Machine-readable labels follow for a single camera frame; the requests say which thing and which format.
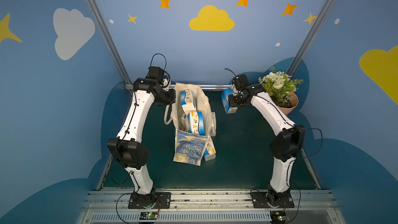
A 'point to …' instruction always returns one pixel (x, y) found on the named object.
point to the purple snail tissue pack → (196, 123)
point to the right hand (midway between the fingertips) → (234, 101)
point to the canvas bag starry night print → (189, 149)
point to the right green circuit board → (279, 217)
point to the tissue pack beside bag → (213, 130)
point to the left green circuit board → (148, 215)
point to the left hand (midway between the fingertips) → (177, 98)
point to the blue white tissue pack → (224, 96)
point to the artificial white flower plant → (279, 85)
